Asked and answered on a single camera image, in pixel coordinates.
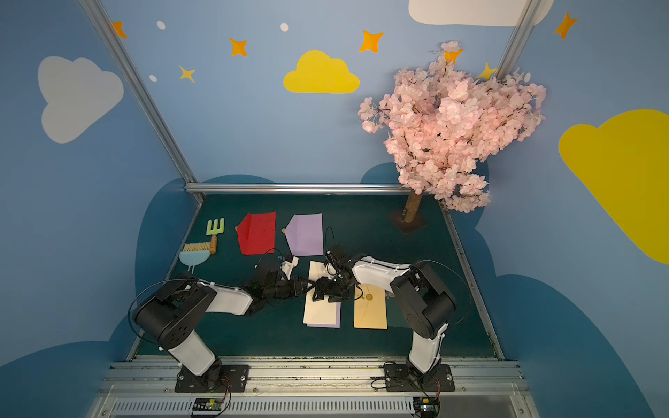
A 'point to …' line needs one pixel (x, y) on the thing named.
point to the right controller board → (426, 407)
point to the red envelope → (257, 233)
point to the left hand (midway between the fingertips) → (315, 282)
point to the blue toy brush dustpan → (195, 253)
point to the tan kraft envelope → (369, 307)
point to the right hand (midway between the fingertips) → (323, 297)
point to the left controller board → (207, 404)
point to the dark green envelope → (395, 311)
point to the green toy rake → (214, 232)
